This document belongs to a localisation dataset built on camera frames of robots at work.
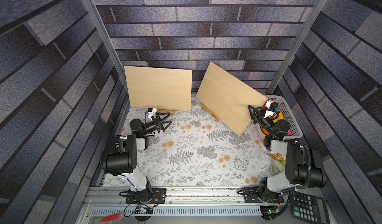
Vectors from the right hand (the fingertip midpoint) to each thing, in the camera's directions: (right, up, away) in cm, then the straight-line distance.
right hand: (249, 104), depth 82 cm
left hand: (-44, -8, -1) cm, 45 cm away
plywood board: (-11, +3, +8) cm, 14 cm away
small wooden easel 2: (-24, -2, +25) cm, 35 cm away
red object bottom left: (-70, -54, -13) cm, 89 cm away
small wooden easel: (-47, -5, +22) cm, 52 cm away
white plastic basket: (+32, -16, +8) cm, 37 cm away
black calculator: (+24, -49, -12) cm, 55 cm away
